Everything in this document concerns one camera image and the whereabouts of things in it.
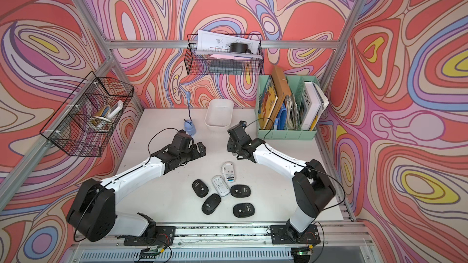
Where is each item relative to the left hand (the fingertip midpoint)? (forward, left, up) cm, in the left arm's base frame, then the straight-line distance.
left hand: (201, 150), depth 88 cm
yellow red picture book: (+28, -35, +7) cm, 46 cm away
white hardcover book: (+18, -55, +15) cm, 60 cm away
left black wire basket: (-1, +41, +24) cm, 47 cm away
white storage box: (+34, -6, -8) cm, 35 cm away
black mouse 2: (-17, -19, -7) cm, 27 cm away
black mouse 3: (-22, -6, -9) cm, 25 cm away
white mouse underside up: (-15, -10, -8) cm, 19 cm away
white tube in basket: (+7, +32, +23) cm, 40 cm away
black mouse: (-16, 0, -8) cm, 18 cm away
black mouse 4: (-25, -21, -8) cm, 34 cm away
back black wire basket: (+44, +1, +20) cm, 49 cm away
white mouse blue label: (-7, -13, -8) cm, 17 cm away
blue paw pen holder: (+17, +9, -3) cm, 20 cm away
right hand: (+1, -16, +1) cm, 16 cm away
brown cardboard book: (+19, -39, +23) cm, 49 cm away
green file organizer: (+19, -44, +9) cm, 49 cm away
